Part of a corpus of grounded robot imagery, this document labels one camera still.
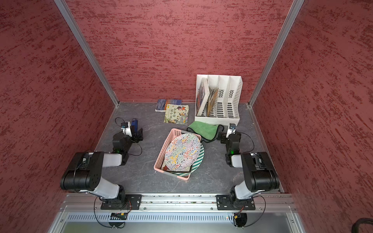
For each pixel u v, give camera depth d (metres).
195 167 0.76
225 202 0.74
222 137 0.85
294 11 0.72
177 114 1.12
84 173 0.46
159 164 0.85
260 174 0.45
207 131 1.00
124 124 0.77
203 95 0.95
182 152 0.85
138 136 0.85
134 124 1.06
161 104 1.18
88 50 0.87
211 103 1.04
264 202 0.69
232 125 0.80
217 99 1.03
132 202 0.73
